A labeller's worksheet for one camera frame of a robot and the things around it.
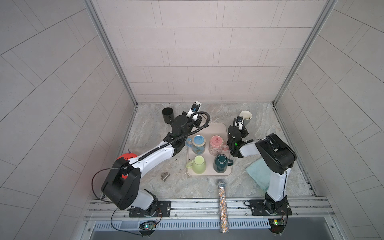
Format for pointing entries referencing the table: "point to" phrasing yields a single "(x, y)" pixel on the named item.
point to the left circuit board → (147, 225)
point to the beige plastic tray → (216, 129)
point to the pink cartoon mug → (217, 145)
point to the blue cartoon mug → (197, 143)
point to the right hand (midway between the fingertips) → (239, 120)
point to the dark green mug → (221, 162)
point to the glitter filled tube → (223, 206)
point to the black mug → (168, 115)
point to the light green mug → (198, 164)
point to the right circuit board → (277, 225)
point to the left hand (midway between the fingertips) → (201, 104)
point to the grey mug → (247, 116)
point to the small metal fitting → (164, 176)
